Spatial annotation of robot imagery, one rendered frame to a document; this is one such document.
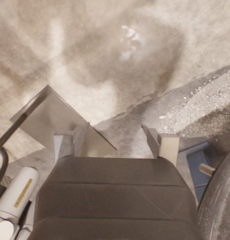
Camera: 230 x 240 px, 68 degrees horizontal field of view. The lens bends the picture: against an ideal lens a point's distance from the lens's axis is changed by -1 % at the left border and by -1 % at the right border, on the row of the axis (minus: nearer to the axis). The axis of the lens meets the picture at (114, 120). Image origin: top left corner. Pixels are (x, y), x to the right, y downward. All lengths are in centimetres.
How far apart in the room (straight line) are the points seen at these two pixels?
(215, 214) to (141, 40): 46
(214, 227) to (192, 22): 48
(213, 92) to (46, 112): 64
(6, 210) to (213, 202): 50
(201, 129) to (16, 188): 68
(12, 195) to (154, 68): 58
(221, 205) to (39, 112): 69
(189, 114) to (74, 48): 47
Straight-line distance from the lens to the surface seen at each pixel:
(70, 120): 75
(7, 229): 58
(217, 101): 69
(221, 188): 33
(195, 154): 83
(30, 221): 64
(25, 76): 73
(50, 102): 73
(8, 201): 61
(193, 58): 60
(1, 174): 110
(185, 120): 72
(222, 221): 31
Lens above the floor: 55
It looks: 51 degrees down
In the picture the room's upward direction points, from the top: 168 degrees counter-clockwise
